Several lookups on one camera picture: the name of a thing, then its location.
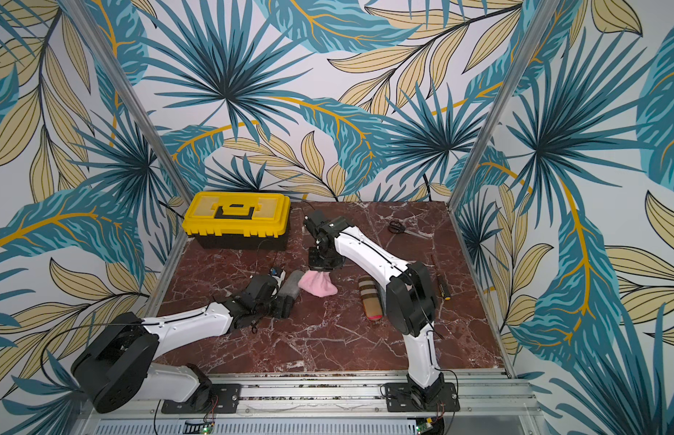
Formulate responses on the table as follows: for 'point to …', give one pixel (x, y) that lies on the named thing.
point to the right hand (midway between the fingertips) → (317, 267)
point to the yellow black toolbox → (233, 220)
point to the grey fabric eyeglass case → (290, 286)
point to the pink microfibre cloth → (317, 283)
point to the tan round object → (370, 297)
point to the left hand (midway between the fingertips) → (283, 302)
